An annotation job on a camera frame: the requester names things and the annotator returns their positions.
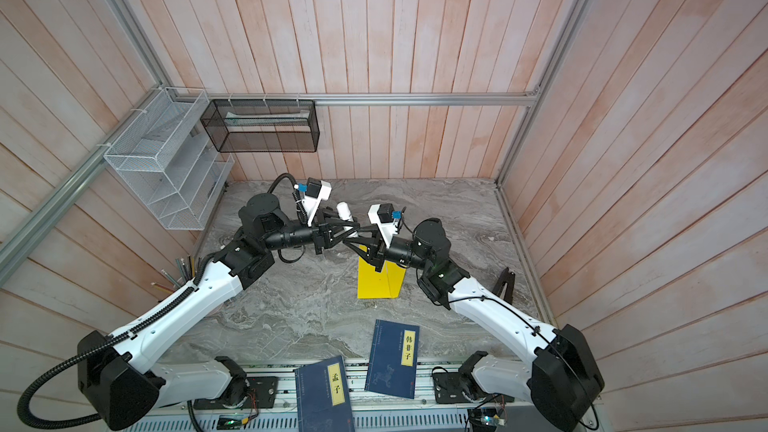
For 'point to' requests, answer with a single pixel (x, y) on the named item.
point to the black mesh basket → (262, 125)
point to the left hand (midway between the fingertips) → (357, 231)
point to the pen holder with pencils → (185, 275)
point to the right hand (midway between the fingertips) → (347, 239)
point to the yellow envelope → (372, 284)
